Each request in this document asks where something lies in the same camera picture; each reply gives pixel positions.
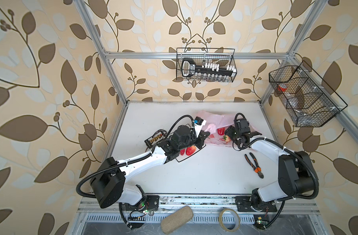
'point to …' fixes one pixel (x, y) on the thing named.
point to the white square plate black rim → (181, 158)
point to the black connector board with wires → (157, 137)
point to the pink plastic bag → (216, 124)
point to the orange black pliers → (258, 170)
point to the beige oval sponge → (177, 219)
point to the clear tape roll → (237, 220)
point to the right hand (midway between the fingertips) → (228, 134)
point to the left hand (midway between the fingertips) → (211, 132)
